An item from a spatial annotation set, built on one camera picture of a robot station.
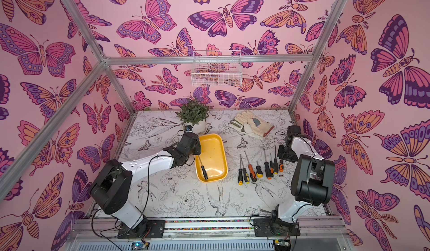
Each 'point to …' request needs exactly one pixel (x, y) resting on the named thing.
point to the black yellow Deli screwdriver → (240, 176)
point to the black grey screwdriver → (275, 163)
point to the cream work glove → (259, 126)
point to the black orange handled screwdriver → (267, 167)
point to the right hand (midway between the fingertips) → (283, 156)
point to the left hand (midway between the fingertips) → (199, 142)
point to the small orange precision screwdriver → (281, 167)
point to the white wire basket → (216, 74)
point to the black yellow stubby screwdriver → (259, 173)
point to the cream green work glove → (244, 128)
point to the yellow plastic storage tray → (213, 157)
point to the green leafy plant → (194, 111)
